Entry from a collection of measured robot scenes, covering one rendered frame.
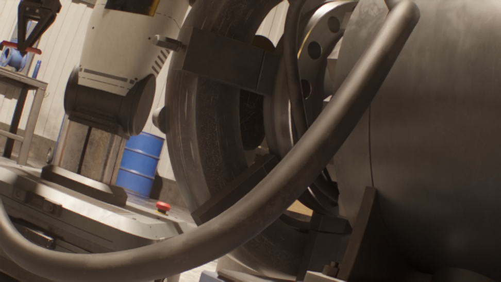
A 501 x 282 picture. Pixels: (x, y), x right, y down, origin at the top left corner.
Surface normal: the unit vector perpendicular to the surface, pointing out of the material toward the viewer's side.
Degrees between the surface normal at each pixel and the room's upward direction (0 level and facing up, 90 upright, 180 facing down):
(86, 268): 83
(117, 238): 90
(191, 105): 106
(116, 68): 90
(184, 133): 111
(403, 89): 98
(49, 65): 90
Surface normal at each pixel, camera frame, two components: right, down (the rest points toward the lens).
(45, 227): -0.07, -0.09
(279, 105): -0.81, 0.04
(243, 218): -0.10, -0.32
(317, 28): 0.58, 0.11
